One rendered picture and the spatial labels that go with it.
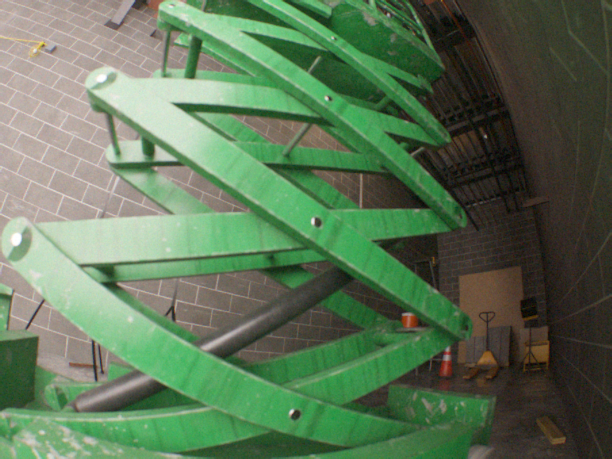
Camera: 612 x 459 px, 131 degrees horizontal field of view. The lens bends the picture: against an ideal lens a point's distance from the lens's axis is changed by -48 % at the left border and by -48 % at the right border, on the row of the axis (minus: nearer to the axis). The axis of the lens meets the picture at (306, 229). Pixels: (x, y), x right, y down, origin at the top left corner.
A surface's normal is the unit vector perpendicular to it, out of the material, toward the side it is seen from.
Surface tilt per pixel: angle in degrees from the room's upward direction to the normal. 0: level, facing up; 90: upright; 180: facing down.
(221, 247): 90
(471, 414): 90
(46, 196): 90
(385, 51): 180
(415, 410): 90
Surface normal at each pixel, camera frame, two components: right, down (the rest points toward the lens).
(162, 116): 0.44, -0.29
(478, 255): -0.73, -0.33
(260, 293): 0.67, -0.20
